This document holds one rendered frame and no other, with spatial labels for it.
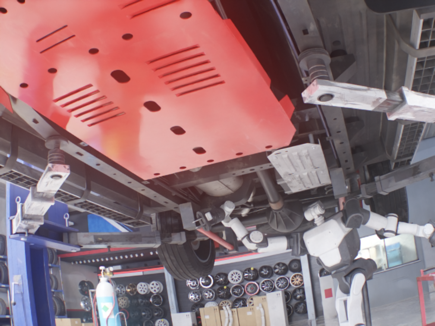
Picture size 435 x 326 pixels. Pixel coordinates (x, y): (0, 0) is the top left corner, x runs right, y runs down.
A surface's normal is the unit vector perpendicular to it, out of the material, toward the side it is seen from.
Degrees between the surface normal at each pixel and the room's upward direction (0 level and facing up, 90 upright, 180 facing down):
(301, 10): 167
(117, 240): 90
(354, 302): 115
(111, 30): 178
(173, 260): 131
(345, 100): 180
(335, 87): 90
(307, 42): 171
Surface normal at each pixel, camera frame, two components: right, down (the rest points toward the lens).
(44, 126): 0.09, 0.89
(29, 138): 0.94, -0.22
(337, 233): -0.04, -0.23
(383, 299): -0.30, -0.26
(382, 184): -0.65, -0.15
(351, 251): 0.71, -0.26
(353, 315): 0.39, -0.34
